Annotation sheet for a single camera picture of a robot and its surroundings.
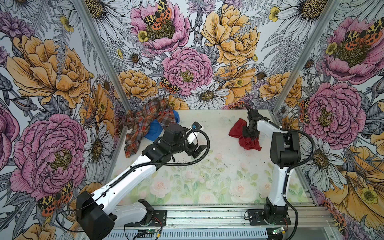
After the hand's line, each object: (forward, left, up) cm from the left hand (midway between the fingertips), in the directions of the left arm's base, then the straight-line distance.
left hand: (197, 142), depth 74 cm
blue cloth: (+26, +28, -21) cm, 44 cm away
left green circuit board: (-33, +22, -24) cm, 46 cm away
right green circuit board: (-34, -37, -25) cm, 56 cm away
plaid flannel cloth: (+30, +41, -18) cm, 54 cm away
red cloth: (+25, -29, -23) cm, 44 cm away
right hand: (+18, -35, -22) cm, 45 cm away
